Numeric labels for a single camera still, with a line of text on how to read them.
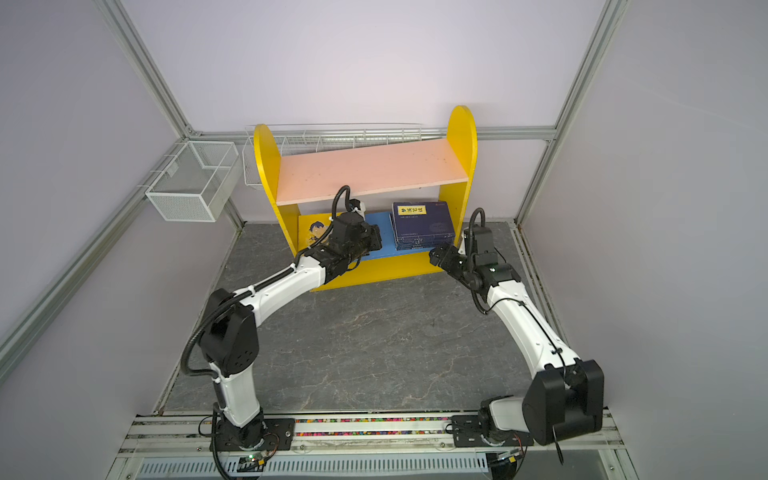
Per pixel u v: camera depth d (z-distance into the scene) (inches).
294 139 37.0
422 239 35.9
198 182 38.9
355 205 29.9
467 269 24.0
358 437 29.7
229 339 18.7
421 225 36.6
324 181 29.6
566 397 15.9
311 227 36.0
